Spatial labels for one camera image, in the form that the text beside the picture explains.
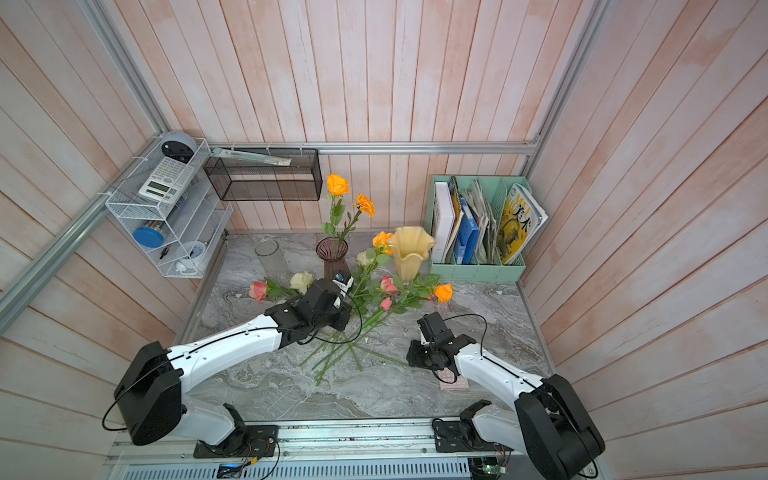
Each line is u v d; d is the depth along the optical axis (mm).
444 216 884
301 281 1010
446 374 746
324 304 636
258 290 983
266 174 1066
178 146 807
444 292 954
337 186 815
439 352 656
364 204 821
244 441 675
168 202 747
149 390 413
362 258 1073
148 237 767
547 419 413
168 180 778
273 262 929
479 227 929
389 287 981
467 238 934
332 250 903
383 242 902
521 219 965
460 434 652
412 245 947
